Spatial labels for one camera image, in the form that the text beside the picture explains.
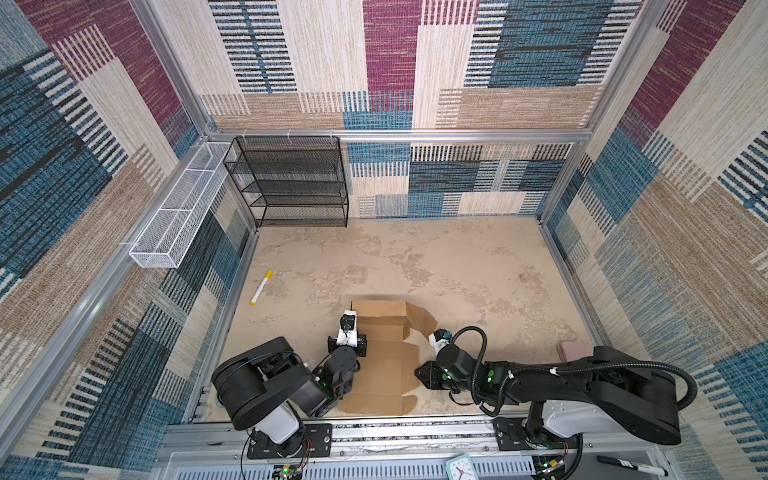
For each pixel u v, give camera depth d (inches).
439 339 30.8
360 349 30.6
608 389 17.4
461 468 27.0
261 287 40.0
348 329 28.2
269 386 18.0
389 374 33.5
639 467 27.0
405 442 29.4
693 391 16.8
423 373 32.9
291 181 43.5
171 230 36.5
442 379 28.6
